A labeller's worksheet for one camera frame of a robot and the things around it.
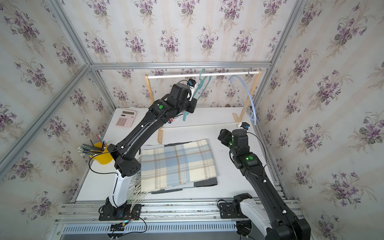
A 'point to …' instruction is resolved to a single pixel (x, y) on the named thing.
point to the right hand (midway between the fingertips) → (228, 133)
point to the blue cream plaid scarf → (166, 166)
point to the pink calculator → (126, 118)
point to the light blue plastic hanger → (254, 116)
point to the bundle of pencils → (90, 150)
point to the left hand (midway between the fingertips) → (197, 101)
